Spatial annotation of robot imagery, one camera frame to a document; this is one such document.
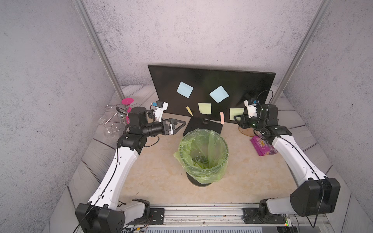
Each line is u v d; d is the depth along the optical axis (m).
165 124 0.58
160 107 0.61
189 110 0.91
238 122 0.75
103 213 0.37
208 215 0.75
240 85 0.90
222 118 0.87
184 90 0.79
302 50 0.85
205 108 0.87
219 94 0.74
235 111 0.80
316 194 0.40
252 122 0.68
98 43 0.82
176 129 0.60
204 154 0.86
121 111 0.56
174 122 0.57
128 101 0.90
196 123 1.10
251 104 0.69
